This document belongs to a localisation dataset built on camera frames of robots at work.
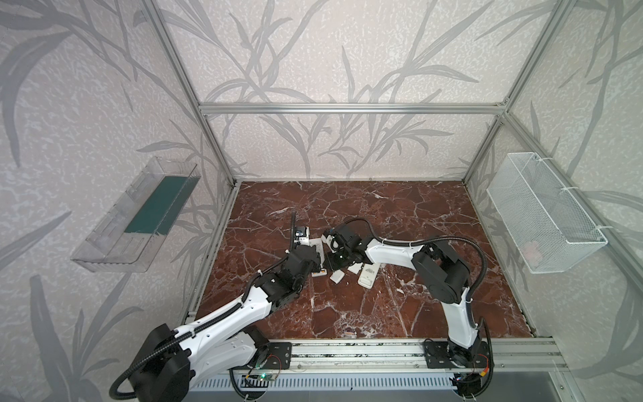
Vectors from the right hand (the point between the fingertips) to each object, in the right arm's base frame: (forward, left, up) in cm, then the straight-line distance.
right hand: (323, 259), depth 92 cm
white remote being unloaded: (-6, -17, -1) cm, 18 cm away
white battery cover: (-6, -5, -2) cm, 8 cm away
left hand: (0, +1, +13) cm, 13 cm away
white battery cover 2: (-3, -12, -1) cm, 12 cm away
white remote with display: (+6, +2, 0) cm, 7 cm away
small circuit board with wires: (-36, +15, -1) cm, 39 cm away
